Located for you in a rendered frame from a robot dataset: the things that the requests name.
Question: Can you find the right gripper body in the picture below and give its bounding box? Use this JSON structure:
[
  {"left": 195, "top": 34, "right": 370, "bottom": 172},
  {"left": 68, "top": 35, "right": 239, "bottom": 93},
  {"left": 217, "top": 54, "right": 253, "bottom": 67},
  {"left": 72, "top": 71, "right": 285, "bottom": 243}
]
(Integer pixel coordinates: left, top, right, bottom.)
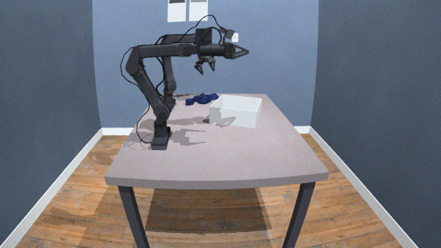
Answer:
[{"left": 212, "top": 28, "right": 232, "bottom": 59}]

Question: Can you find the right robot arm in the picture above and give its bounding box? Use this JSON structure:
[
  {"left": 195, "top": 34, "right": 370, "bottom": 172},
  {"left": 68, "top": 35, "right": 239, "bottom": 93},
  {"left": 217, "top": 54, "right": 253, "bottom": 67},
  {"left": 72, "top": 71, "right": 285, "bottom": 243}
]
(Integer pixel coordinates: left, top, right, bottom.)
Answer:
[{"left": 125, "top": 28, "right": 212, "bottom": 146}]

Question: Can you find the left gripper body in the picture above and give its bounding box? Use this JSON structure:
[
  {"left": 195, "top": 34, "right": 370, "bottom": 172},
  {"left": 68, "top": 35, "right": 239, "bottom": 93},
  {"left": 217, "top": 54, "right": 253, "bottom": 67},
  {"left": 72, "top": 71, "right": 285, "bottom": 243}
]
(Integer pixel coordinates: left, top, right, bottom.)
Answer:
[{"left": 194, "top": 54, "right": 214, "bottom": 67}]

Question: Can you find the blue patterned necktie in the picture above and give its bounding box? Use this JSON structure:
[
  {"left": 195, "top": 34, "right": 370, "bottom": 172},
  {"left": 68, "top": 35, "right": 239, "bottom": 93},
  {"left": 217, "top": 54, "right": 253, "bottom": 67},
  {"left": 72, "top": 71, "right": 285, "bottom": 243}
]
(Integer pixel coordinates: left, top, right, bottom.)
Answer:
[{"left": 185, "top": 93, "right": 219, "bottom": 105}]

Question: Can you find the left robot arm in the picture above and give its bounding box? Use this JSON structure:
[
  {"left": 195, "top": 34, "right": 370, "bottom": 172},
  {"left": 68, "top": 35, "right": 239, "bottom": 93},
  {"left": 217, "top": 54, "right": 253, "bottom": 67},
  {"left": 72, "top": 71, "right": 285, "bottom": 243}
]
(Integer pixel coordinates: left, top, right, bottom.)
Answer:
[{"left": 160, "top": 35, "right": 215, "bottom": 108}]

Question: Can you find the white square tray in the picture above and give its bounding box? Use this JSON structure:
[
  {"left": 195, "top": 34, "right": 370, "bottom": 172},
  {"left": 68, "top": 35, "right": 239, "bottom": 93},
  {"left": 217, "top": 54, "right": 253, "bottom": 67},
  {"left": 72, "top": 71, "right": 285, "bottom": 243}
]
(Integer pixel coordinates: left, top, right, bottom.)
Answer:
[{"left": 209, "top": 95, "right": 262, "bottom": 129}]

